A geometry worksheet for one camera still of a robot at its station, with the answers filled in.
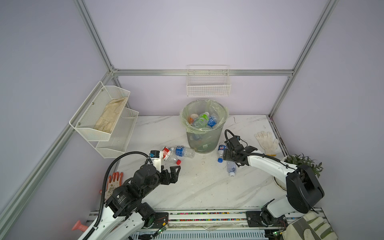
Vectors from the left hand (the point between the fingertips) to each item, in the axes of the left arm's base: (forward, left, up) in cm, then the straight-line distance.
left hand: (171, 168), depth 69 cm
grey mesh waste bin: (+24, -18, -13) cm, 33 cm away
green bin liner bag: (+42, -15, +3) cm, 44 cm away
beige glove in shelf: (+27, +36, +8) cm, 46 cm away
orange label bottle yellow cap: (+36, -9, -2) cm, 37 cm away
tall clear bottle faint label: (+11, -34, -21) cm, 42 cm away
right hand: (+16, -32, -14) cm, 39 cm away
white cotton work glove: (+28, -64, -22) cm, 73 cm away
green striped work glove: (-21, -68, -20) cm, 74 cm away
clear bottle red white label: (+18, +6, -19) cm, 27 cm away
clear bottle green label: (+24, -15, +7) cm, 29 cm away
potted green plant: (+8, -68, -5) cm, 69 cm away
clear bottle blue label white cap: (+19, -3, -16) cm, 25 cm away
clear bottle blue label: (+31, -22, +1) cm, 38 cm away
